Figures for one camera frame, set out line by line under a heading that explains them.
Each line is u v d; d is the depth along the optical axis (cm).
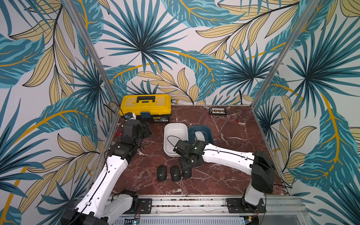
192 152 56
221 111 115
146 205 73
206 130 103
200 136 98
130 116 64
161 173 83
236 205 73
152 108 97
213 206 76
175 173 83
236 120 110
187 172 83
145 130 67
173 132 105
